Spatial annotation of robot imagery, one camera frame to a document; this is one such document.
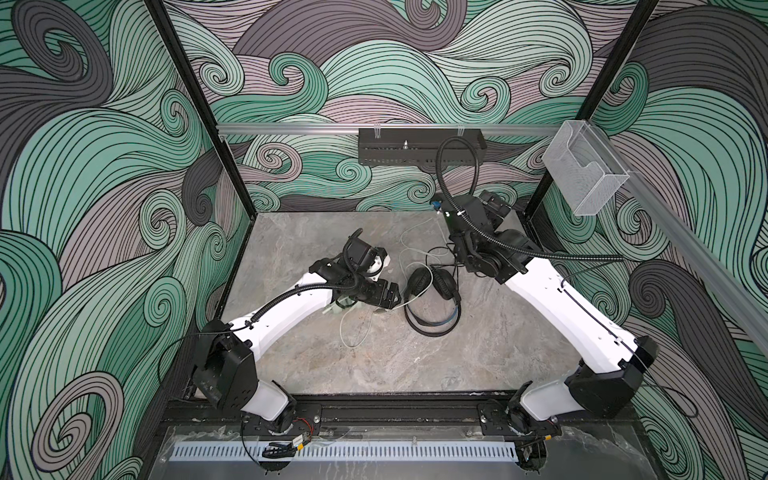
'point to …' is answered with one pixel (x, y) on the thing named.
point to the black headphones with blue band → (423, 280)
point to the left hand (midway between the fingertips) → (389, 295)
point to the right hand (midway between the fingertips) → (489, 210)
